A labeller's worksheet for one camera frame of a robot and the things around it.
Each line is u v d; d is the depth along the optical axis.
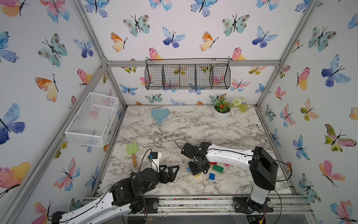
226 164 0.54
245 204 0.73
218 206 0.75
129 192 0.53
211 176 0.83
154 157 0.64
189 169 0.74
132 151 0.93
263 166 0.46
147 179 0.52
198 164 0.67
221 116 1.06
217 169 0.86
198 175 0.84
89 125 1.12
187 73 0.98
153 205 0.75
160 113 1.15
